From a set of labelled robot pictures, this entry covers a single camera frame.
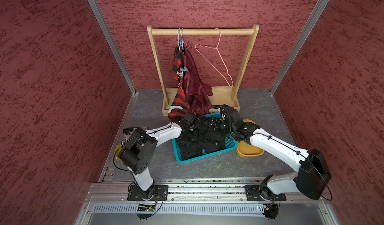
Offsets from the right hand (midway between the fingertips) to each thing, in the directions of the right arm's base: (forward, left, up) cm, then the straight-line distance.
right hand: (209, 126), depth 81 cm
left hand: (-2, +8, -13) cm, 16 cm away
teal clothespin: (-18, -14, +15) cm, 28 cm away
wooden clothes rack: (+37, -14, -17) cm, 42 cm away
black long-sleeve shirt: (-2, 0, -7) cm, 7 cm away
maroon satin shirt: (+30, +6, -4) cm, 31 cm away
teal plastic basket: (-5, -13, -10) cm, 17 cm away
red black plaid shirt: (+9, +16, +5) cm, 19 cm away
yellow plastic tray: (-10, -20, -13) cm, 26 cm away
